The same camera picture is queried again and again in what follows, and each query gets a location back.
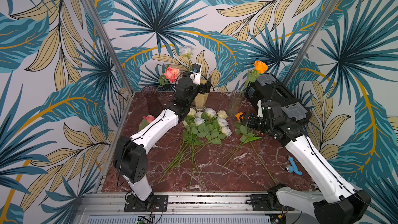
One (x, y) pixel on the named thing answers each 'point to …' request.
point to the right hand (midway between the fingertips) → (247, 118)
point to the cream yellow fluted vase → (200, 101)
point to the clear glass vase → (234, 106)
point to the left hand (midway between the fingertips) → (202, 74)
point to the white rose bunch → (200, 128)
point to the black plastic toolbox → (266, 87)
